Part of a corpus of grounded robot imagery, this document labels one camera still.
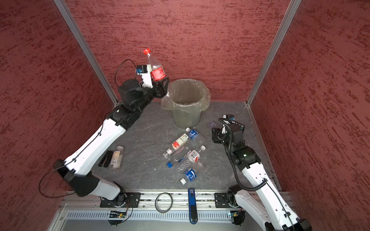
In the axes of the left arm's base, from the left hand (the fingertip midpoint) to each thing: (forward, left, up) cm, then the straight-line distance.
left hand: (165, 81), depth 65 cm
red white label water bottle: (-20, -14, -42) cm, 48 cm away
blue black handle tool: (-45, -14, -44) cm, 64 cm away
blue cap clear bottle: (-17, -6, -47) cm, 50 cm away
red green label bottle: (-12, -3, -42) cm, 43 cm away
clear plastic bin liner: (+26, -9, -32) cm, 42 cm away
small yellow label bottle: (-21, +31, -41) cm, 56 cm away
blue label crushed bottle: (-29, -13, -41) cm, 52 cm away
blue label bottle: (-4, -15, -42) cm, 45 cm away
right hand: (-13, -25, -23) cm, 36 cm away
